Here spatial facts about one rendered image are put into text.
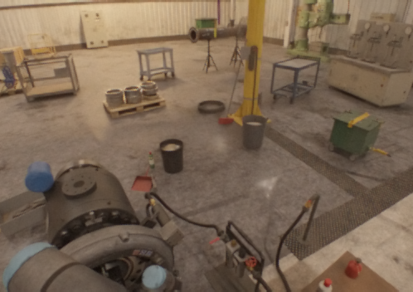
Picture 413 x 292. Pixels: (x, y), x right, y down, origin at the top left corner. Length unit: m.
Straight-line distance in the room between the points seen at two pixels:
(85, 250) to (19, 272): 0.68
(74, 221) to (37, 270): 1.01
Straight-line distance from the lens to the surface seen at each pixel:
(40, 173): 1.80
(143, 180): 3.15
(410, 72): 6.66
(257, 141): 3.67
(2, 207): 3.40
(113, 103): 5.32
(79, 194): 1.66
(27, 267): 0.61
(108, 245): 1.26
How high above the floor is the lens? 1.89
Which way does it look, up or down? 30 degrees down
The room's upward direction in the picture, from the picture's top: 1 degrees counter-clockwise
